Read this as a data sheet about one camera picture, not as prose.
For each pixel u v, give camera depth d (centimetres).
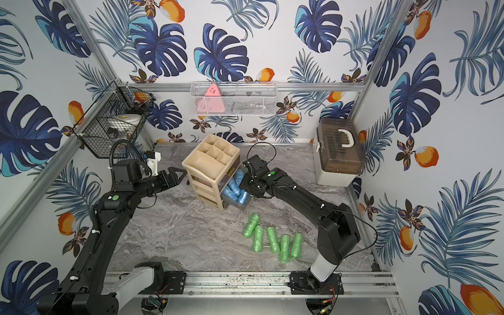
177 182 66
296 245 82
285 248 82
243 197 84
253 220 88
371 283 76
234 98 100
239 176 92
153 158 67
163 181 64
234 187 90
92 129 76
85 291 38
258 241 84
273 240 84
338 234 44
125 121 80
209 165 80
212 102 90
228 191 87
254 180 62
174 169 67
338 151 98
